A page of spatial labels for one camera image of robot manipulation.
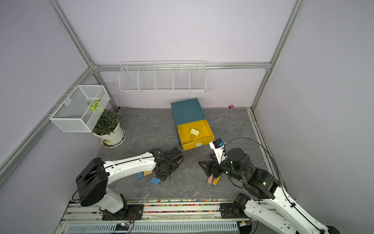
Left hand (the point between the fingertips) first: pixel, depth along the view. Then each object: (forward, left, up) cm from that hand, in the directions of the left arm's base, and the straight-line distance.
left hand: (173, 172), depth 82 cm
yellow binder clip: (+18, -13, +12) cm, 26 cm away
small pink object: (+55, -49, -6) cm, 74 cm away
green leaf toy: (+32, +42, +25) cm, 59 cm away
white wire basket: (+31, +51, +22) cm, 63 cm away
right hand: (-2, -16, +21) cm, 26 cm away
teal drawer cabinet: (+32, -9, +16) cm, 37 cm away
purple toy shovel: (-5, -20, -2) cm, 21 cm away
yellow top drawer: (+16, -20, +10) cm, 27 cm away
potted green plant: (+27, +39, +10) cm, 48 cm away
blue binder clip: (-2, +11, -5) cm, 12 cm away
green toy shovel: (-6, -24, -2) cm, 24 cm away
